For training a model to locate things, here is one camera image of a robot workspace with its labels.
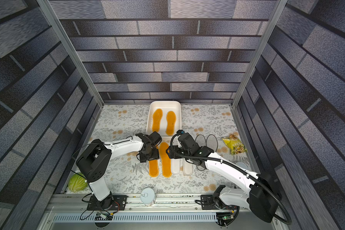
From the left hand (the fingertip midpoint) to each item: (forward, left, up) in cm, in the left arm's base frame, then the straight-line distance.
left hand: (155, 159), depth 89 cm
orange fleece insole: (+36, +2, +1) cm, 36 cm away
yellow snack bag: (+8, -51, +5) cm, 52 cm away
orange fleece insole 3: (-6, 0, +1) cm, 6 cm away
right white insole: (-5, -20, 0) cm, 21 cm away
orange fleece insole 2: (+34, -9, 0) cm, 35 cm away
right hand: (+1, -10, +12) cm, 16 cm away
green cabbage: (-16, +39, +6) cm, 43 cm away
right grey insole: (+13, -38, 0) cm, 40 cm away
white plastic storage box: (+35, -4, 0) cm, 35 cm away
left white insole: (-4, -13, 0) cm, 14 cm away
